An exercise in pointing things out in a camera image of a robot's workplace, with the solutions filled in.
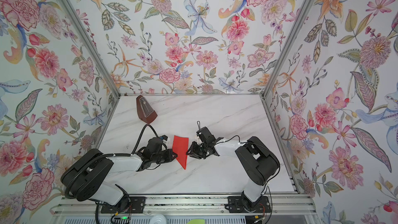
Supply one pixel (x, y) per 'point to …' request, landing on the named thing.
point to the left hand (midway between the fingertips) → (179, 157)
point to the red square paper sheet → (180, 146)
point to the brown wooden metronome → (145, 112)
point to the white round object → (158, 219)
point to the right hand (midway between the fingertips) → (186, 153)
